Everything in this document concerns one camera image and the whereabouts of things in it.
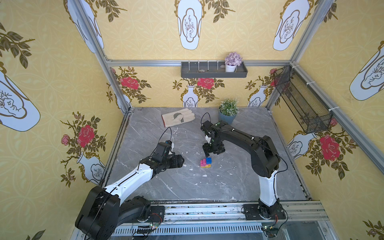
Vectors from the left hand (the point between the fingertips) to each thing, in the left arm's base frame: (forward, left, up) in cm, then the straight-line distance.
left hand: (180, 160), depth 86 cm
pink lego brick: (-1, -13, -1) cm, 13 cm away
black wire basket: (+17, -74, +20) cm, 79 cm away
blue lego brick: (-2, -16, +3) cm, 17 cm away
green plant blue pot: (+31, -32, +9) cm, 45 cm away
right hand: (+3, -18, -1) cm, 18 cm away
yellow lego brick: (-2, -16, -4) cm, 17 cm away
